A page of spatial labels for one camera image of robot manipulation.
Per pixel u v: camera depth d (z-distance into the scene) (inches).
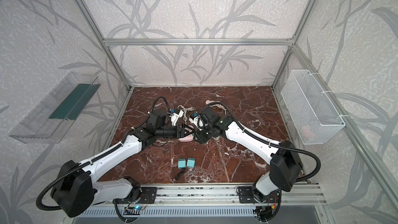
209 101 42.6
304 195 29.7
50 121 25.3
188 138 35.6
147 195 28.5
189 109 41.3
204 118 24.6
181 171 31.8
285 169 16.5
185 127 27.9
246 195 29.0
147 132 23.9
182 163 32.5
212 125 23.6
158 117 24.4
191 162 32.5
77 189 15.5
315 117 24.0
